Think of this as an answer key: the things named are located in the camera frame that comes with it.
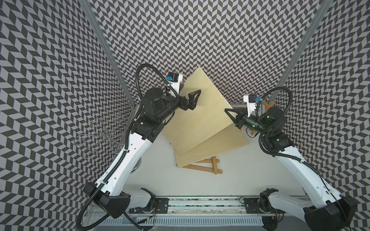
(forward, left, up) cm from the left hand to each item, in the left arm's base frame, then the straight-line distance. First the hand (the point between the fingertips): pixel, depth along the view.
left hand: (191, 89), depth 60 cm
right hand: (-4, -16, -10) cm, 19 cm away
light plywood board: (-5, +1, -22) cm, 22 cm away
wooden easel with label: (+16, -48, -25) cm, 56 cm away
